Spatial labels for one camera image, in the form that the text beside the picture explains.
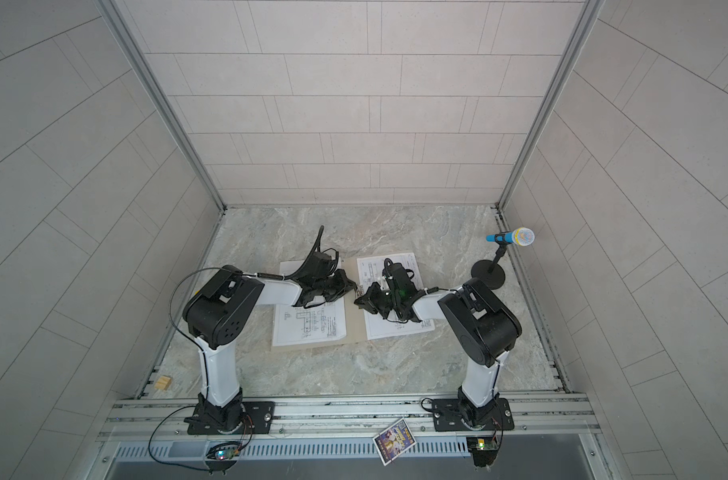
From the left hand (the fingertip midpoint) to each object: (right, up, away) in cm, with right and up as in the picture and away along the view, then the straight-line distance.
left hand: (365, 280), depth 95 cm
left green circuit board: (-29, -32, -31) cm, 54 cm away
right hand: (-3, -6, -7) cm, 10 cm away
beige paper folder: (-2, -11, -9) cm, 15 cm away
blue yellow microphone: (+42, +15, -18) cm, 48 cm away
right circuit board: (+29, -34, -27) cm, 53 cm away
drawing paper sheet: (-18, -11, -11) cm, 24 cm away
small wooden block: (-51, -23, -20) cm, 59 cm away
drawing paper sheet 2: (+2, +2, +1) cm, 3 cm away
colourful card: (+8, -32, -29) cm, 43 cm away
